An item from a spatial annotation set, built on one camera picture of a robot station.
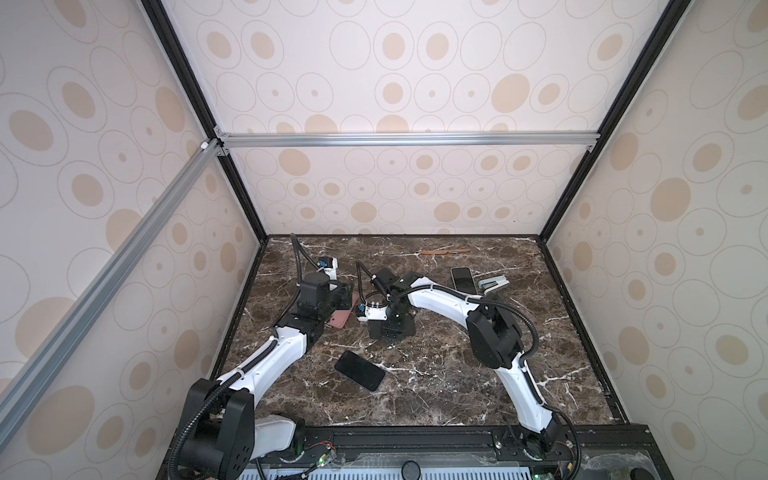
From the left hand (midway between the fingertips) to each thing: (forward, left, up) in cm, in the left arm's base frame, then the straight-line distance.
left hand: (355, 279), depth 84 cm
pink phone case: (-3, +7, -18) cm, 19 cm away
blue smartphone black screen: (+12, -36, -18) cm, 42 cm away
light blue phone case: (+12, -36, -18) cm, 42 cm away
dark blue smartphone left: (-19, -1, -18) cm, 27 cm away
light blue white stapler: (+9, -45, -16) cm, 49 cm away
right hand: (-5, -10, -18) cm, 21 cm away
